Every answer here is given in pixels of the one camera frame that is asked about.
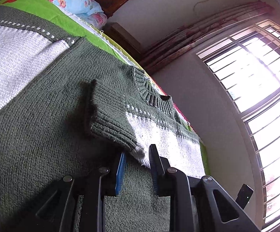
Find barred window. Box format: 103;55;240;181
197;19;280;231

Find red floral curtain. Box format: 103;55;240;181
139;1;274;75

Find green cartoon print bed sheet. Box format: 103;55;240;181
0;0;209;177

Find wooden nightstand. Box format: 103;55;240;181
103;23;142;61

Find light blue floral pillow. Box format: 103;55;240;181
15;0;108;29

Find green and white knit sweater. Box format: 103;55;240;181
0;5;205;231

